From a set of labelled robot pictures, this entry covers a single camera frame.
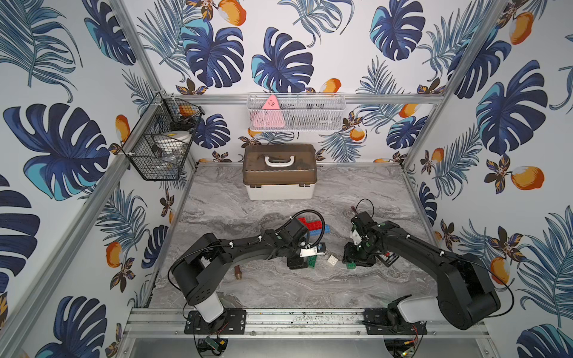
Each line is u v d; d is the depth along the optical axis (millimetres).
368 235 647
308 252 751
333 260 870
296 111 925
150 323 763
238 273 840
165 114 932
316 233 725
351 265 848
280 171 905
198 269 470
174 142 799
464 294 424
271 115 901
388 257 870
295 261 774
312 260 873
